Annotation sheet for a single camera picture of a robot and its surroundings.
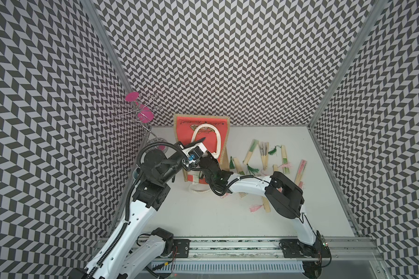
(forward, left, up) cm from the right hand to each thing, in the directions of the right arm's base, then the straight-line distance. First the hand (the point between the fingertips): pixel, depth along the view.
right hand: (215, 148), depth 87 cm
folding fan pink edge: (-5, -47, -15) cm, 49 cm away
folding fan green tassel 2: (+2, -11, -17) cm, 20 cm away
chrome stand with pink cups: (+13, +36, +15) cm, 42 cm away
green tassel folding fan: (+4, -19, -15) cm, 25 cm away
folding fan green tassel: (-3, -39, -15) cm, 42 cm away
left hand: (-13, +4, +23) cm, 26 cm away
